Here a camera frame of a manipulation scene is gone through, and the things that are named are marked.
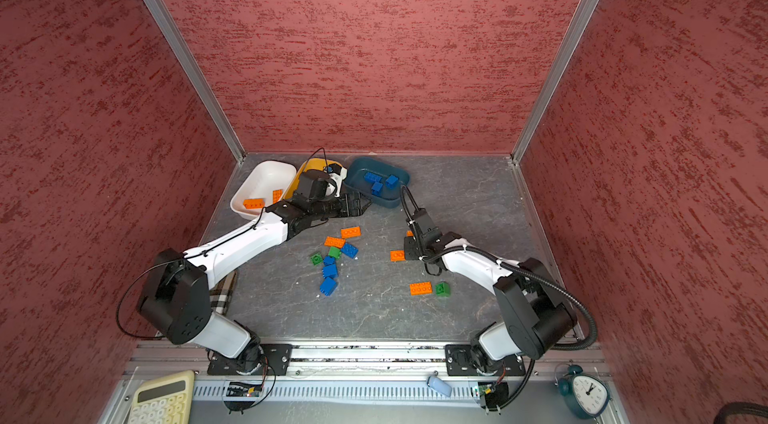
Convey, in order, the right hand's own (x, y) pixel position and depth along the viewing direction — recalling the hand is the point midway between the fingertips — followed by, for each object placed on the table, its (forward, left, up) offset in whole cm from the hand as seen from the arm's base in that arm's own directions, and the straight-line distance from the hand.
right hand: (409, 253), depth 90 cm
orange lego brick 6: (-10, -3, -2) cm, 11 cm away
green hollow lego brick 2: (-11, -9, -2) cm, 14 cm away
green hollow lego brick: (-1, +29, -1) cm, 29 cm away
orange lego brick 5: (+6, 0, +2) cm, 6 cm away
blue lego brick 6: (-8, +25, -3) cm, 27 cm away
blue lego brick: (+26, +11, 0) cm, 28 cm away
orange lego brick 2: (+25, +47, -1) cm, 53 cm away
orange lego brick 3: (+9, +19, -2) cm, 22 cm away
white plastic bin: (+30, +54, 0) cm, 62 cm away
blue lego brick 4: (-1, +25, -1) cm, 25 cm away
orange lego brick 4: (+1, +4, -3) cm, 5 cm away
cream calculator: (-35, +59, 0) cm, 69 cm away
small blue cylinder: (-34, -5, -1) cm, 34 cm away
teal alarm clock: (-37, -39, 0) cm, 53 cm away
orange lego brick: (+21, +54, 0) cm, 58 cm away
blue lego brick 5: (-4, +25, -2) cm, 25 cm away
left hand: (+9, +15, +14) cm, 22 cm away
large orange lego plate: (+5, +24, -2) cm, 25 cm away
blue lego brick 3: (+2, +19, -1) cm, 19 cm away
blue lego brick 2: (+30, +5, -1) cm, 30 cm away
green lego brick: (+2, +24, -2) cm, 24 cm away
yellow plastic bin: (+12, +21, +28) cm, 37 cm away
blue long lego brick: (+33, +12, -2) cm, 35 cm away
